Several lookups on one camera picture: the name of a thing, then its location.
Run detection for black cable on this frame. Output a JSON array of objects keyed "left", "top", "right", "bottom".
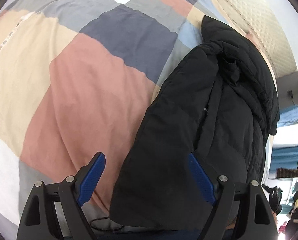
[{"left": 90, "top": 216, "right": 126, "bottom": 233}]

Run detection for plaid checkered duvet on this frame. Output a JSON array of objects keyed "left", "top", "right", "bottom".
[{"left": 0, "top": 0, "right": 247, "bottom": 239}]

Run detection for black puffer jacket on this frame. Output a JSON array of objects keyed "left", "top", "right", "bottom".
[{"left": 110, "top": 16, "right": 279, "bottom": 230}]

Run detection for wall power socket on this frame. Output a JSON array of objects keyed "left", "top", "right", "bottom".
[{"left": 287, "top": 90, "right": 293, "bottom": 99}]

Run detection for cream quilted headboard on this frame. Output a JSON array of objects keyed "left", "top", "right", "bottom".
[{"left": 216, "top": 0, "right": 297, "bottom": 78}]

